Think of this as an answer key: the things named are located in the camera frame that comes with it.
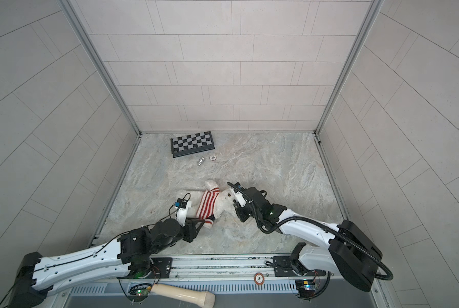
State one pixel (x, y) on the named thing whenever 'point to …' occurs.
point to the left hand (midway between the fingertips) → (208, 223)
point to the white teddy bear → (224, 203)
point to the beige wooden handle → (197, 298)
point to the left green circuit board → (140, 291)
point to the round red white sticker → (259, 278)
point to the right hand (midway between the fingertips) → (234, 207)
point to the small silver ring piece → (213, 158)
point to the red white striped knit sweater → (206, 205)
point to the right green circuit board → (306, 288)
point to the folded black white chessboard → (191, 144)
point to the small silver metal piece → (200, 160)
